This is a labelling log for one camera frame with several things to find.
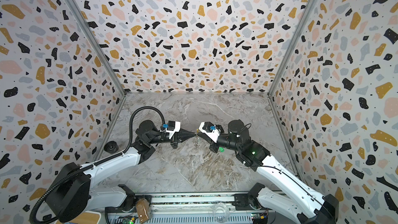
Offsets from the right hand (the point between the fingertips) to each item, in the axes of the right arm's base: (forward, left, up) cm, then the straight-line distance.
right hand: (199, 131), depth 65 cm
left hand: (0, +1, -1) cm, 2 cm away
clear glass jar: (-25, -10, -30) cm, 41 cm away
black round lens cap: (+1, +46, -18) cm, 50 cm away
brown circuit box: (-26, +25, -26) cm, 44 cm away
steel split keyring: (-2, +1, -6) cm, 7 cm away
